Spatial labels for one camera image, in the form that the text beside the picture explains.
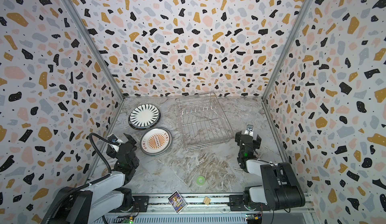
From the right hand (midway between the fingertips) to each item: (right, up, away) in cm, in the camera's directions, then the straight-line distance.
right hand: (248, 130), depth 89 cm
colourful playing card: (-40, -33, -16) cm, 54 cm away
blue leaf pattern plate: (-69, +7, +18) cm, 72 cm away
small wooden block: (-25, -33, -15) cm, 44 cm away
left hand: (-73, -3, -9) cm, 74 cm away
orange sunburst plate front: (-56, -7, +4) cm, 57 cm away
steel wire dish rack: (-27, +4, +14) cm, 31 cm away
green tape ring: (-27, -26, -7) cm, 38 cm away
